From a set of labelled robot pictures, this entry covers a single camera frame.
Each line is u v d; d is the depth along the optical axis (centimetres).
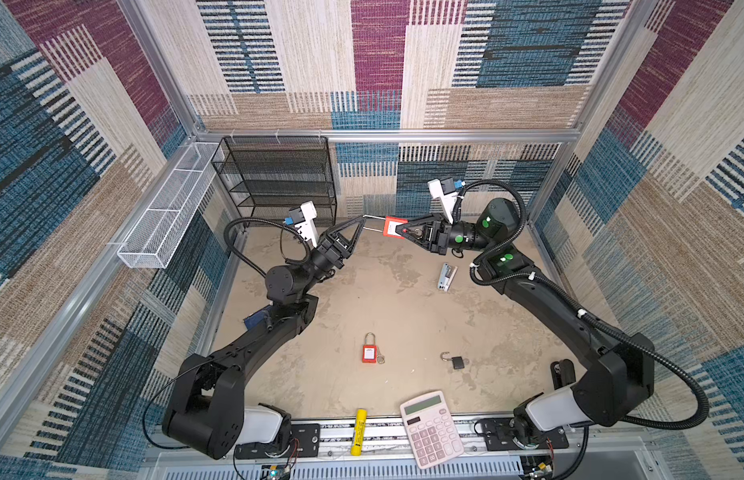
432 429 74
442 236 57
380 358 87
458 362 85
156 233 71
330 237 59
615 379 41
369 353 86
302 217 58
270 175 108
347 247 61
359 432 73
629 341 42
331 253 57
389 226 60
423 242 60
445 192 57
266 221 58
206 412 41
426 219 60
